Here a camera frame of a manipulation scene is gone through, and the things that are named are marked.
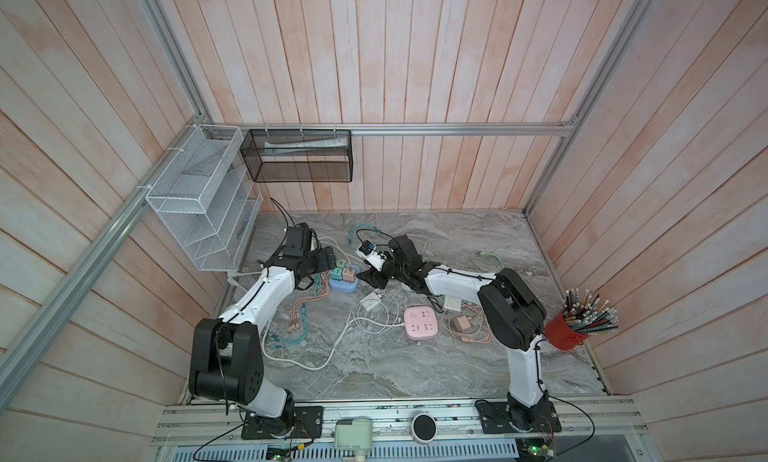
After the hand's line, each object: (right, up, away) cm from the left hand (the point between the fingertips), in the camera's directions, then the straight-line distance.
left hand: (322, 263), depth 90 cm
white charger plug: (+15, -12, +3) cm, 19 cm away
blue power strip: (+5, -8, +7) cm, 12 cm away
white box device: (+11, -40, -20) cm, 46 cm away
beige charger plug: (+42, -18, -3) cm, 46 cm away
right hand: (+12, -2, +3) cm, 12 cm away
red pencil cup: (+68, -12, -17) cm, 71 cm away
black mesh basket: (-11, +37, +14) cm, 41 cm away
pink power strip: (+30, -18, -2) cm, 35 cm away
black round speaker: (+28, -37, -21) cm, 51 cm away
